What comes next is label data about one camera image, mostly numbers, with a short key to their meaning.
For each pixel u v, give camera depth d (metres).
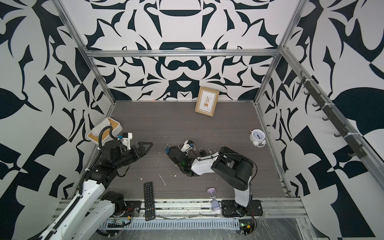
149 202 0.76
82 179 0.53
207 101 1.08
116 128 1.00
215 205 0.74
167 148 0.93
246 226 0.71
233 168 0.50
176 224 0.87
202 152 0.94
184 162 0.69
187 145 0.83
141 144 0.69
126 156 0.65
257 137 0.98
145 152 0.68
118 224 0.73
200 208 0.76
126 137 0.72
